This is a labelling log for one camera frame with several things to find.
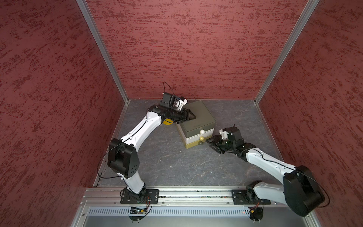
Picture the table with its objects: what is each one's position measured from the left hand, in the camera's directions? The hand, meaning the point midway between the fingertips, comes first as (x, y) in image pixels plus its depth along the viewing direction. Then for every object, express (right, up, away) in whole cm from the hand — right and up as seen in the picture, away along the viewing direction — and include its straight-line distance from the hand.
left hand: (191, 121), depth 79 cm
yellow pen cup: (-12, 0, -8) cm, 15 cm away
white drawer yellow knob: (+6, -10, +6) cm, 13 cm away
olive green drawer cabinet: (+8, +2, +4) cm, 9 cm away
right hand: (+9, -15, +4) cm, 18 cm away
